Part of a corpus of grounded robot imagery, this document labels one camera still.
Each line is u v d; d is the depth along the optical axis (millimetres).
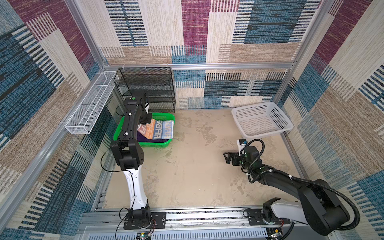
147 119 831
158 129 962
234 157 794
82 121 701
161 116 1093
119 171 574
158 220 749
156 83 1076
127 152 567
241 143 794
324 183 450
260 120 1123
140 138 893
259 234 700
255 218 729
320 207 423
